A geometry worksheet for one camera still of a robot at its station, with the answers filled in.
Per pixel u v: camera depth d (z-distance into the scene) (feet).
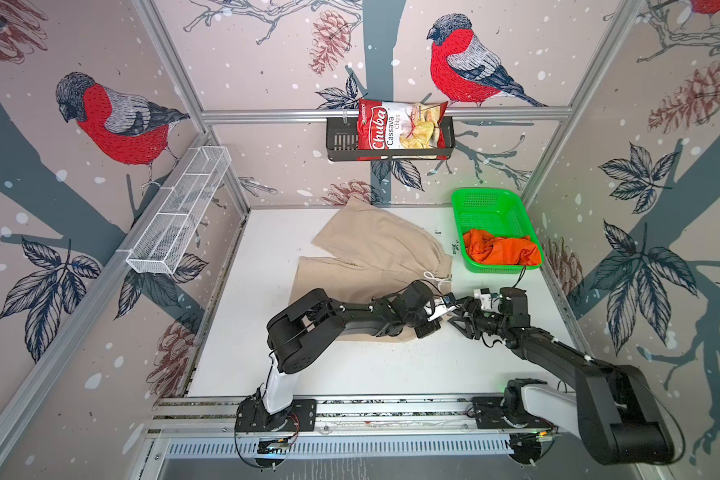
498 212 3.87
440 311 2.48
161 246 2.34
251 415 2.40
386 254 3.47
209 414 2.49
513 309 2.28
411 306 2.29
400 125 2.88
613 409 1.37
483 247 3.17
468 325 2.56
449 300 2.45
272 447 2.34
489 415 2.39
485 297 2.76
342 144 3.10
